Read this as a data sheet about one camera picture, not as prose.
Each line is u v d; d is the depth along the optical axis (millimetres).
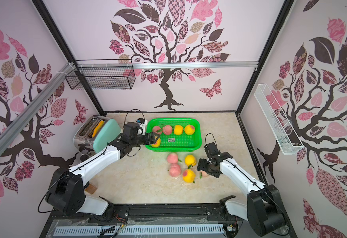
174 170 833
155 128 1021
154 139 777
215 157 617
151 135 759
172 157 888
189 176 813
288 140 644
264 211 402
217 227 704
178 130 1035
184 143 1015
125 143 652
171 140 1033
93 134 855
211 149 683
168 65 932
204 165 771
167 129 1019
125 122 659
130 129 647
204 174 819
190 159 876
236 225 710
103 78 1214
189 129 1025
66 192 419
